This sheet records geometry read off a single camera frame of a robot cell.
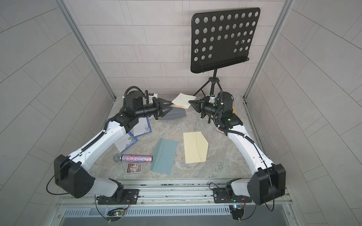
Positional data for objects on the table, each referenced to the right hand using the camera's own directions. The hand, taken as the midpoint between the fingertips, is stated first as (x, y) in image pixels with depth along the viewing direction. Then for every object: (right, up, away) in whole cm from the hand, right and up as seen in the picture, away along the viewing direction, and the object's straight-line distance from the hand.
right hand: (188, 101), depth 68 cm
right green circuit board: (+24, -54, 0) cm, 59 cm away
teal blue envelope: (-16, -33, +18) cm, 41 cm away
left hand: (-6, -1, +1) cm, 7 cm away
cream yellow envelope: (+5, -28, +21) cm, 36 cm away
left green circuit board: (-33, -53, -2) cm, 62 cm away
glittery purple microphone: (-40, -32, +13) cm, 53 cm away
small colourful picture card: (-32, -37, +11) cm, 50 cm away
